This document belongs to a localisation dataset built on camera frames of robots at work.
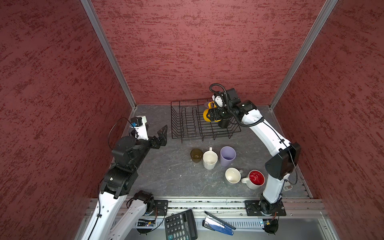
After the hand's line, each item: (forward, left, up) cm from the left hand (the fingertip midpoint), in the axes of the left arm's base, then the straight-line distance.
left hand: (158, 129), depth 64 cm
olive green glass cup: (+3, -17, -32) cm, 37 cm away
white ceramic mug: (0, -25, -31) cm, 40 cm away
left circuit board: (-31, +9, -37) cm, 49 cm away
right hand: (+16, -26, -10) cm, 32 cm away
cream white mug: (-10, -38, -30) cm, 49 cm away
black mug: (+26, -37, -29) cm, 54 cm away
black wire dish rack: (+31, -10, -31) cm, 45 cm away
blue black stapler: (-31, -25, -33) cm, 52 cm away
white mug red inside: (-11, -51, -32) cm, 62 cm away
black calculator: (-33, -10, -32) cm, 47 cm away
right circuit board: (-33, -54, -34) cm, 71 cm away
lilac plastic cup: (+1, -35, -26) cm, 44 cm away
